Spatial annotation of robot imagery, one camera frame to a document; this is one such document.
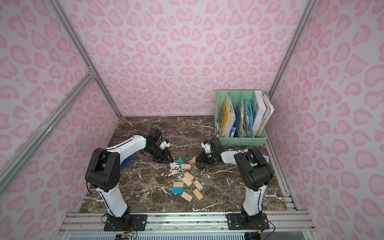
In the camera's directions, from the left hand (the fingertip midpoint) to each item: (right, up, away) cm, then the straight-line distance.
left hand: (172, 159), depth 88 cm
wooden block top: (+8, -5, +3) cm, 10 cm away
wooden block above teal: (+4, -13, -4) cm, 14 cm away
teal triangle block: (+4, -2, +5) cm, 7 cm away
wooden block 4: (+15, -17, -7) cm, 24 cm away
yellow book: (+33, +28, +10) cm, 44 cm away
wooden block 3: (+15, -13, -4) cm, 21 cm away
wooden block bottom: (+9, -18, -8) cm, 22 cm away
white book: (+55, +29, +1) cm, 62 cm away
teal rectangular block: (+4, -15, -6) cm, 17 cm away
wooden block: (+10, -10, 0) cm, 14 cm away
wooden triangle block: (+12, -2, +5) cm, 13 cm away
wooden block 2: (+9, -12, -2) cm, 15 cm away
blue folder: (+47, +26, -1) cm, 53 cm away
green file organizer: (+41, +25, 0) cm, 48 cm away
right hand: (+15, -1, +6) cm, 16 cm away
